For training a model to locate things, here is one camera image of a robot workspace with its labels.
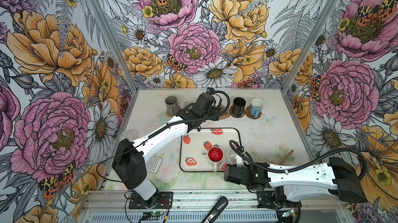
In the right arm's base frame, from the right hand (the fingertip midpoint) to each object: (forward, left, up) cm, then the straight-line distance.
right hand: (237, 174), depth 77 cm
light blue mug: (+38, -17, +5) cm, 42 cm away
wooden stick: (+9, -29, -5) cm, 31 cm away
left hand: (+26, +11, +17) cm, 33 cm away
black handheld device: (-15, +12, 0) cm, 19 cm away
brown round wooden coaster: (+39, -14, -4) cm, 42 cm away
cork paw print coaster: (+40, 0, -5) cm, 40 cm away
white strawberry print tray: (+17, +21, -4) cm, 28 cm away
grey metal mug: (+41, +36, +6) cm, 55 cm away
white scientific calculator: (+7, +43, -3) cm, 44 cm away
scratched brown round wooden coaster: (+38, -5, -4) cm, 39 cm away
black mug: (+39, -6, +4) cm, 40 cm away
